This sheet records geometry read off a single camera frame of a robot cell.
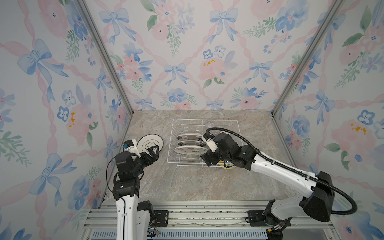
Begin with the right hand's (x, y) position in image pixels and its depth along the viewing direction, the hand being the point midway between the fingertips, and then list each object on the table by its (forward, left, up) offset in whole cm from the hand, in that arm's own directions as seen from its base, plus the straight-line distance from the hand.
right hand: (206, 150), depth 77 cm
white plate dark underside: (+15, +9, -9) cm, 20 cm away
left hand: (-1, +28, +3) cm, 28 cm away
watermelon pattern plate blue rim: (+6, +9, -10) cm, 15 cm away
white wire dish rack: (+31, +18, -19) cm, 41 cm away
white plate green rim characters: (+18, +38, -18) cm, 45 cm away
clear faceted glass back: (+25, -3, -9) cm, 26 cm away
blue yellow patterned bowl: (-12, -9, +8) cm, 17 cm away
